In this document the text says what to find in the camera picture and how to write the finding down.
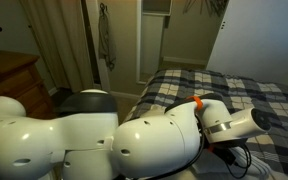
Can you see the cream striped towel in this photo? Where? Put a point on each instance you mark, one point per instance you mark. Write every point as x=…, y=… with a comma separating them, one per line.
x=254, y=168

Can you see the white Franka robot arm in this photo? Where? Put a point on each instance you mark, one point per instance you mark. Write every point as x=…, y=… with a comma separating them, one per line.
x=150, y=143

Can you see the clothes hangers bundle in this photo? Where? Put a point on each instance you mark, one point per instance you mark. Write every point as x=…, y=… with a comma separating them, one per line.
x=210, y=6

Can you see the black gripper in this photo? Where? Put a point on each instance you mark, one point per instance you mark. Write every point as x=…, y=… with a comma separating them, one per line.
x=225, y=155

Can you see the grey hanging garment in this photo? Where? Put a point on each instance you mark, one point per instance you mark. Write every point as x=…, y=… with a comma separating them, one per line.
x=106, y=36

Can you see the plaid bed comforter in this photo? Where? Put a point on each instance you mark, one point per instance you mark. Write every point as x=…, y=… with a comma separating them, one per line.
x=244, y=86

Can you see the white door frame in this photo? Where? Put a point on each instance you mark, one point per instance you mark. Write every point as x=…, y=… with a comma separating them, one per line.
x=138, y=40

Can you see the wooden dresser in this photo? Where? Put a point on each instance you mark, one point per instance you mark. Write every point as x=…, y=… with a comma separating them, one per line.
x=10, y=76

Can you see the beige curtain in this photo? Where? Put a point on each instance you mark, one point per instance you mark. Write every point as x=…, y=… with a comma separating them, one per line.
x=60, y=36

